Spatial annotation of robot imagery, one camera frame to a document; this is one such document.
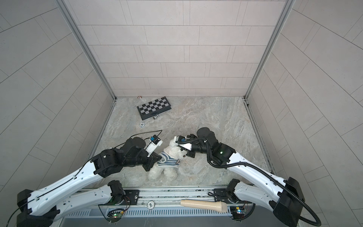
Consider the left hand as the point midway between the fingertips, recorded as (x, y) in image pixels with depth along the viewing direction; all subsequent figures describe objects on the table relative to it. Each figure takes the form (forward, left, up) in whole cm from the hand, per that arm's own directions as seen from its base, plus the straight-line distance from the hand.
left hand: (164, 159), depth 67 cm
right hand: (+6, -6, +3) cm, 9 cm away
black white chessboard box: (+43, +16, -14) cm, 48 cm away
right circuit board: (-20, -36, -17) cm, 44 cm away
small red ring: (+59, +31, -19) cm, 69 cm away
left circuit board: (-21, +22, -14) cm, 34 cm away
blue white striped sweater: (-1, -1, -1) cm, 1 cm away
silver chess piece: (+36, +13, -15) cm, 41 cm away
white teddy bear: (-3, -2, -12) cm, 13 cm away
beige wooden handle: (-18, -27, -12) cm, 35 cm away
